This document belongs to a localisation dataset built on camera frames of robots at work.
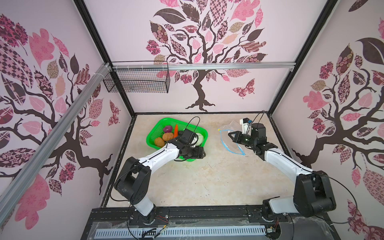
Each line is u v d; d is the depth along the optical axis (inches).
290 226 27.6
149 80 31.7
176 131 40.6
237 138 29.8
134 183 17.5
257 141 26.1
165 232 27.5
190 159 31.1
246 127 30.4
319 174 17.3
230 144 33.9
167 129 40.7
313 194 16.6
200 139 38.3
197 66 36.6
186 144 26.9
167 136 39.4
